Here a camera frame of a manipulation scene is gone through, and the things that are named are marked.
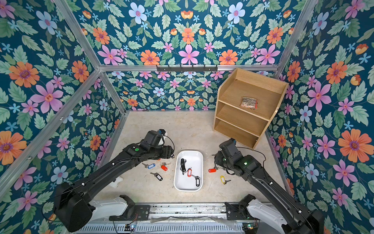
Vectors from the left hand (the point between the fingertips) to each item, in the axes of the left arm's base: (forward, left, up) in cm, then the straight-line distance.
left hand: (171, 150), depth 81 cm
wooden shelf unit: (+13, -47, +1) cm, 49 cm away
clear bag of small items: (+16, -45, +18) cm, 51 cm away
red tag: (-7, -23, -15) cm, 29 cm away
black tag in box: (-5, -5, -14) cm, 16 cm away
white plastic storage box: (-1, -13, -14) cm, 19 cm away
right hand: (-7, -24, +1) cm, 25 cm away
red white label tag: (-8, -9, -14) cm, 19 cm away
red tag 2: (-3, +7, -15) cm, 17 cm away
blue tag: (-2, +16, -14) cm, 21 cm away
